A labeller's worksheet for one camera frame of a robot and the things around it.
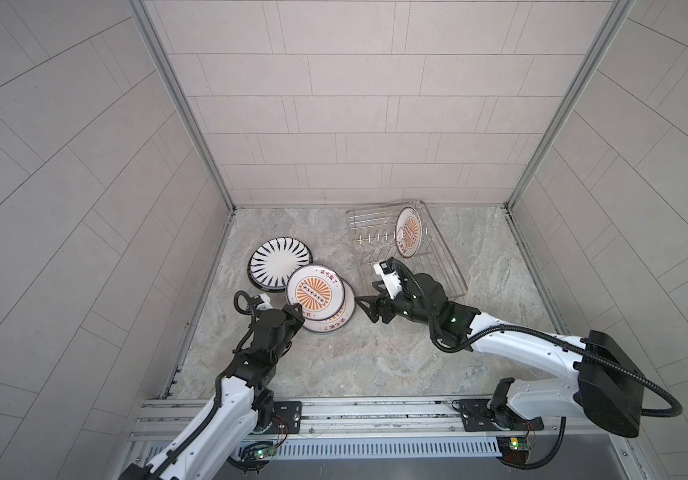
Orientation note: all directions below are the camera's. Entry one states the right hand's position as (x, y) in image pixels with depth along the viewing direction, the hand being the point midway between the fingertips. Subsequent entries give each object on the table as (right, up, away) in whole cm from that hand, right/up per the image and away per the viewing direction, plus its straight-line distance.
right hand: (362, 297), depth 74 cm
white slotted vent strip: (+27, -33, -6) cm, 43 cm away
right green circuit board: (+35, -34, -6) cm, 49 cm away
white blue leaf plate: (-29, +6, +22) cm, 37 cm away
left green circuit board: (-22, -32, -9) cm, 39 cm away
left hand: (-14, -3, +9) cm, 17 cm away
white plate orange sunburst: (+16, +16, +25) cm, 33 cm away
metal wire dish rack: (+4, +16, +31) cm, 35 cm away
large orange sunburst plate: (-13, -1, +12) cm, 17 cm away
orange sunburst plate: (-13, 0, +12) cm, 17 cm away
